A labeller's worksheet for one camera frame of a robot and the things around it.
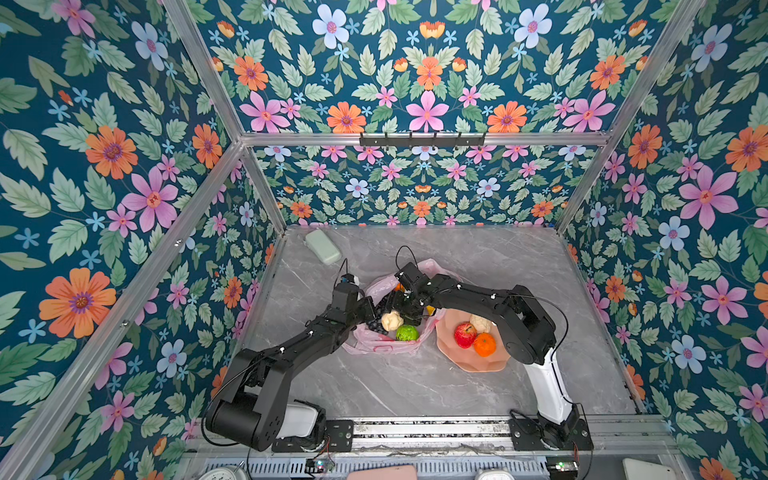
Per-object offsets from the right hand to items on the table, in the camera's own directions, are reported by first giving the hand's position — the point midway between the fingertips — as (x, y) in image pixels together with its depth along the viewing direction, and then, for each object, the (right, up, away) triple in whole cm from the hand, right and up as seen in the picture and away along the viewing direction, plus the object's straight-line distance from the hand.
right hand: (388, 312), depth 93 cm
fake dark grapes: (-4, -3, -2) cm, 6 cm away
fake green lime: (+6, -5, -6) cm, 10 cm away
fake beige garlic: (+2, -2, -4) cm, 5 cm away
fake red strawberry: (+22, -5, -8) cm, 24 cm away
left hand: (-3, +5, -4) cm, 7 cm away
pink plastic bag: (-6, -7, -7) cm, 11 cm away
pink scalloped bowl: (+23, -12, -8) cm, 27 cm away
